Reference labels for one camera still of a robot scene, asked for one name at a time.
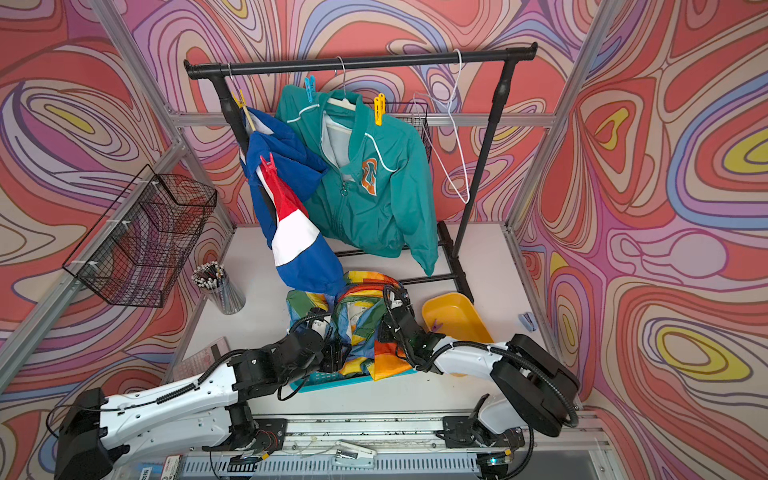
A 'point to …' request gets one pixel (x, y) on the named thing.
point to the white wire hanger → (467, 201)
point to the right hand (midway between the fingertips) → (384, 326)
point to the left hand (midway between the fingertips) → (350, 351)
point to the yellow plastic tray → (458, 316)
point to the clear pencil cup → (211, 277)
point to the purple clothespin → (436, 327)
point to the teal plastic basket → (327, 379)
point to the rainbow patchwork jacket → (354, 314)
